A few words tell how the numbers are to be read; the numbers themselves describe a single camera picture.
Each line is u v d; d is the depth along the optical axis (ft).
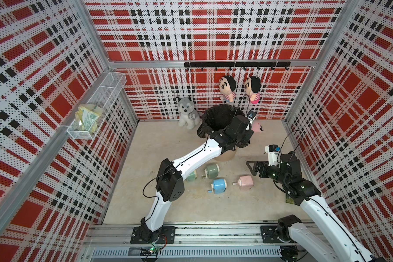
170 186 1.81
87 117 2.06
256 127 3.54
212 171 2.88
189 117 3.61
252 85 3.06
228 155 3.20
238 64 2.95
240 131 2.02
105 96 2.70
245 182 2.75
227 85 2.98
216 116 3.04
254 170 2.24
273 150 2.19
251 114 2.21
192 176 2.84
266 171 2.21
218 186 2.68
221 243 2.40
